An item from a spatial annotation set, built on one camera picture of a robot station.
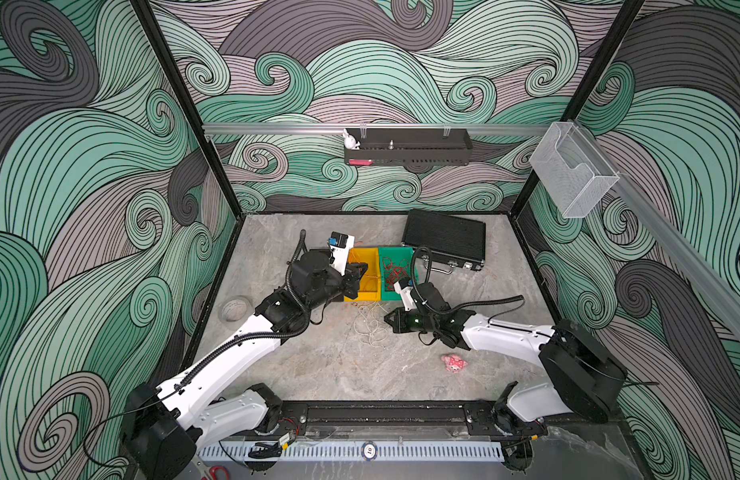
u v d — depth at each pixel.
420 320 0.71
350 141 0.85
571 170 0.79
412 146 0.95
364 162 0.90
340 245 0.61
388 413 0.75
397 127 0.93
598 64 0.79
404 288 0.78
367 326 0.88
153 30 0.73
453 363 0.78
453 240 1.07
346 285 0.64
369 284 0.98
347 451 0.70
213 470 0.66
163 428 0.37
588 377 0.42
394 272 0.98
